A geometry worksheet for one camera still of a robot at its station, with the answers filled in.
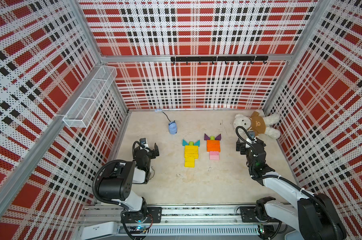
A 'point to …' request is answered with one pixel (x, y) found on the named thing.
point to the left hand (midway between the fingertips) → (150, 144)
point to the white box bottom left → (98, 230)
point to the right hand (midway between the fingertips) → (249, 138)
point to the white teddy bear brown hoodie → (258, 123)
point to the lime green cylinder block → (212, 138)
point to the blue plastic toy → (173, 127)
